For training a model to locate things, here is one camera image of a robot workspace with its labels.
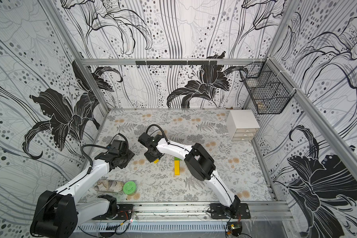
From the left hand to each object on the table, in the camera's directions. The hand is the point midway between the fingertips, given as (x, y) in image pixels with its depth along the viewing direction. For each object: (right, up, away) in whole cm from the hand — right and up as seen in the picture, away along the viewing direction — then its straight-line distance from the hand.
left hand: (134, 157), depth 87 cm
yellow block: (+26, -6, 0) cm, 27 cm away
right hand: (+11, 0, +5) cm, 12 cm away
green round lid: (+1, -14, -11) cm, 17 cm away
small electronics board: (+55, -30, -17) cm, 65 cm away
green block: (+27, +6, -28) cm, 39 cm away
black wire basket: (+81, +40, 0) cm, 91 cm away
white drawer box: (+66, +19, +3) cm, 69 cm away
